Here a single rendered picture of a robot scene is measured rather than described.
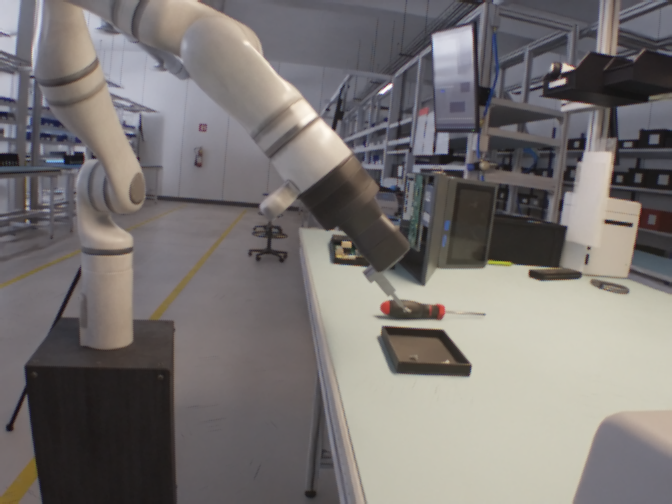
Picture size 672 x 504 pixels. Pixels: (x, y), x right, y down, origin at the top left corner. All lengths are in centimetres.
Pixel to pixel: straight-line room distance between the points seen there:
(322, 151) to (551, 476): 35
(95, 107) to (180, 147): 1172
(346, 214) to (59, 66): 43
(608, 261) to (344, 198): 100
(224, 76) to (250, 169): 1169
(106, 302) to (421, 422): 61
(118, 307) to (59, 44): 44
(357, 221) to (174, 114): 1210
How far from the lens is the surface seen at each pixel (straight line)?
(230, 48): 47
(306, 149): 46
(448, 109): 235
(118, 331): 87
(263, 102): 47
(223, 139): 1224
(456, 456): 37
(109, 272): 84
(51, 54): 70
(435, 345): 57
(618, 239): 136
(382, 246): 48
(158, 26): 52
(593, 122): 159
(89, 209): 85
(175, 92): 1259
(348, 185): 47
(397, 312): 64
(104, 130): 75
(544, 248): 133
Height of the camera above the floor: 120
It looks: 10 degrees down
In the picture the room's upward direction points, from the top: 6 degrees clockwise
